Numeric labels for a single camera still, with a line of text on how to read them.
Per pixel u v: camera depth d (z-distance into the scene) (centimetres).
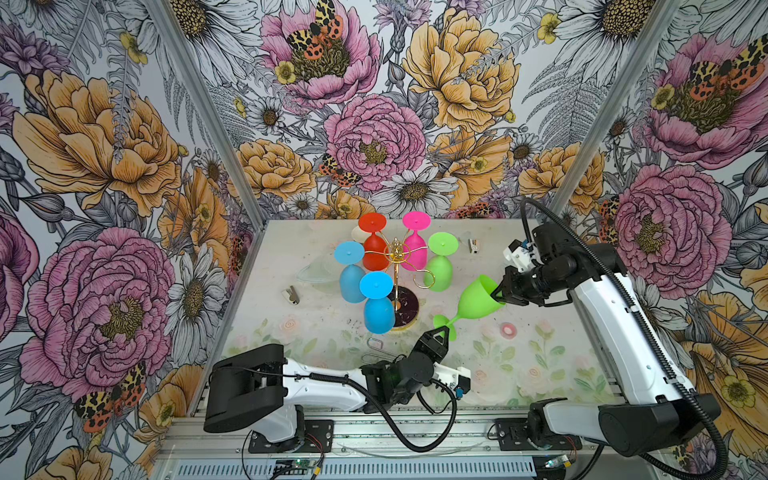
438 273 80
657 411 38
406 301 97
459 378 65
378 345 89
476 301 66
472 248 112
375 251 74
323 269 108
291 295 99
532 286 60
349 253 73
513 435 74
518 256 68
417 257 86
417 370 55
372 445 74
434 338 71
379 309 71
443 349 67
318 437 73
